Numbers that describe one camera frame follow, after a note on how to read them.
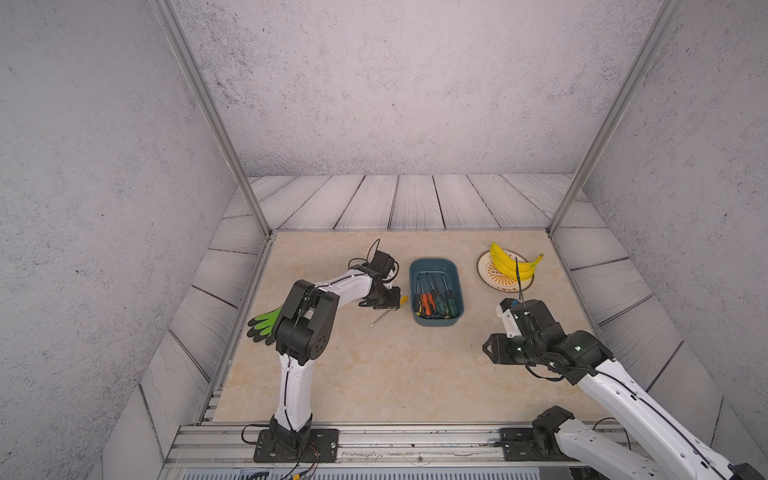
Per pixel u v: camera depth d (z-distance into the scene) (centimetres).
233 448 74
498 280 105
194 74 79
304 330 54
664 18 71
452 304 96
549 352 53
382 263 82
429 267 108
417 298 99
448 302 97
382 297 86
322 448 73
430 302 98
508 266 103
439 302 95
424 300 99
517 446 73
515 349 63
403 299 98
